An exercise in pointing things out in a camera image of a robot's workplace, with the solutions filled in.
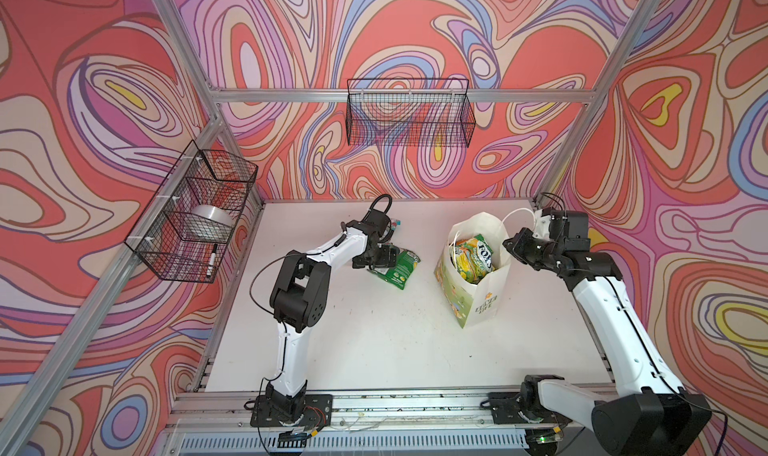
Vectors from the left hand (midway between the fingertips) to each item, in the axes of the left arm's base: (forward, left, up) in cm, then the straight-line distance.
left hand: (385, 261), depth 98 cm
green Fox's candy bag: (-4, -5, -1) cm, 6 cm away
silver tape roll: (-4, +43, +28) cm, 52 cm away
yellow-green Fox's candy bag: (-9, -24, +15) cm, 30 cm away
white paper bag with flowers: (-20, -24, +12) cm, 33 cm away
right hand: (-9, -31, +19) cm, 38 cm away
